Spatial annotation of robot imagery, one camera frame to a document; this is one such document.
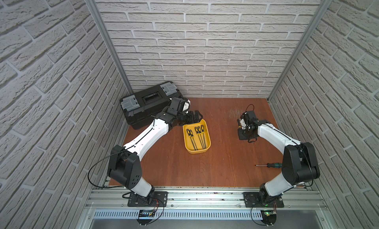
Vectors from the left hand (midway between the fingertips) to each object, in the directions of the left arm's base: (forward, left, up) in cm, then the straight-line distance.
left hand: (199, 116), depth 81 cm
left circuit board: (-44, +27, -25) cm, 58 cm away
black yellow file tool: (0, +5, -21) cm, 21 cm away
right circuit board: (-46, -34, -21) cm, 60 cm away
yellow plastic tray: (-2, +1, -22) cm, 22 cm away
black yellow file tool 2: (+3, 0, -21) cm, 21 cm away
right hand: (-4, -30, -15) cm, 34 cm away
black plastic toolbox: (+9, +37, -6) cm, 39 cm away
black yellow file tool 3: (+1, -2, -21) cm, 21 cm away
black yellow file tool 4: (+3, -4, -21) cm, 22 cm away
